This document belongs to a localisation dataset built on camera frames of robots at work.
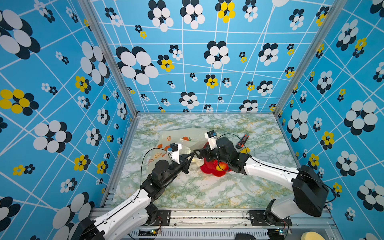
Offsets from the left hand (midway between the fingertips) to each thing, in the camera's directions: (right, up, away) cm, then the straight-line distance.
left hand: (194, 154), depth 74 cm
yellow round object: (+54, -36, -7) cm, 65 cm away
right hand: (+4, +3, +6) cm, 8 cm away
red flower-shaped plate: (+9, -11, +17) cm, 22 cm away
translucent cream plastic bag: (-1, +6, +15) cm, 16 cm away
